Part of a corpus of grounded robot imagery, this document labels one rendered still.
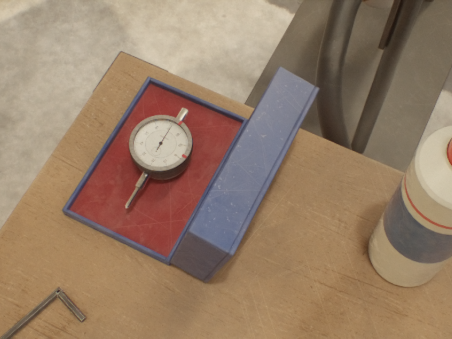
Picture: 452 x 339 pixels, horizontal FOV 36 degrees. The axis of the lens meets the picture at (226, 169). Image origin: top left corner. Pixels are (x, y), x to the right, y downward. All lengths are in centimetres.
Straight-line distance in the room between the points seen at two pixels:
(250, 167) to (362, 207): 16
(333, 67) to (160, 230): 29
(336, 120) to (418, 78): 51
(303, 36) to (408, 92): 21
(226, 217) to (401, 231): 13
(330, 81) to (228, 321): 31
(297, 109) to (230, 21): 79
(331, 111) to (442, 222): 34
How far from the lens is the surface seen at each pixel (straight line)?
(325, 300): 63
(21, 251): 66
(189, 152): 63
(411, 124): 126
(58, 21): 138
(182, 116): 66
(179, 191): 65
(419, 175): 48
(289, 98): 57
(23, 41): 137
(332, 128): 82
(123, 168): 67
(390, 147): 123
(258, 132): 55
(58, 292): 63
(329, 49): 80
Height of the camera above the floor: 107
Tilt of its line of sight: 64 degrees down
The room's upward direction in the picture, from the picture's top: straight up
